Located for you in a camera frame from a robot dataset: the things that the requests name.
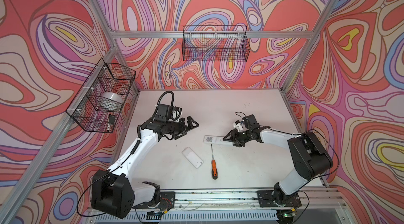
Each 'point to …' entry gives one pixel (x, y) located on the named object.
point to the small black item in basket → (111, 119)
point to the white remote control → (216, 139)
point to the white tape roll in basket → (111, 101)
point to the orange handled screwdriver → (214, 172)
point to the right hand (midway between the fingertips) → (226, 143)
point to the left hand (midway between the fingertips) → (194, 127)
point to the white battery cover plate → (192, 157)
